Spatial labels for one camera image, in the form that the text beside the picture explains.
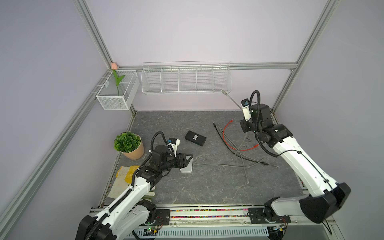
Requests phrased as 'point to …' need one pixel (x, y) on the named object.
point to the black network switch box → (195, 138)
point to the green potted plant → (129, 144)
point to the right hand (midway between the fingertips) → (247, 117)
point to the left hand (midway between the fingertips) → (189, 157)
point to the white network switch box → (188, 168)
